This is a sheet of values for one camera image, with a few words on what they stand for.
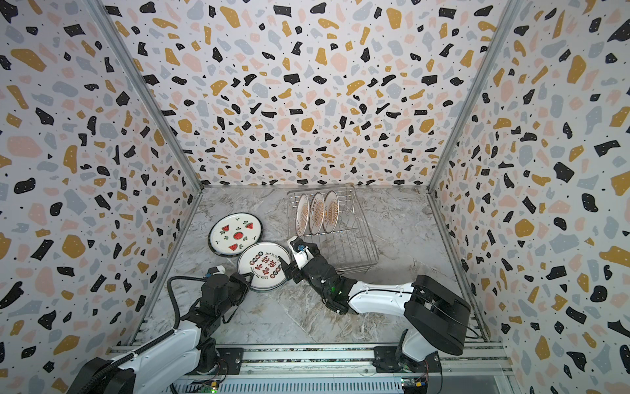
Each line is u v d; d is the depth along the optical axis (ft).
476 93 2.91
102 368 1.38
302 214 3.36
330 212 3.36
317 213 3.37
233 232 3.37
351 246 3.28
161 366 1.65
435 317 1.42
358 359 2.50
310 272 1.98
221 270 2.67
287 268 2.29
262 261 3.03
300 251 2.16
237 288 2.39
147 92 2.83
